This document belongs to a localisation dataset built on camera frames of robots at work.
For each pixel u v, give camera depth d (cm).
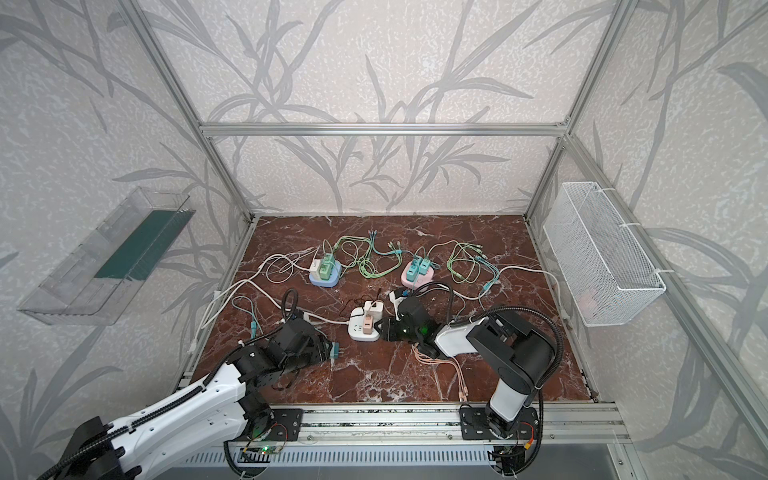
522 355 46
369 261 105
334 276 100
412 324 72
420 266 97
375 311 85
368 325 84
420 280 99
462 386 79
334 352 83
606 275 62
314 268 95
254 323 91
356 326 88
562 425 75
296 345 63
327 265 96
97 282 64
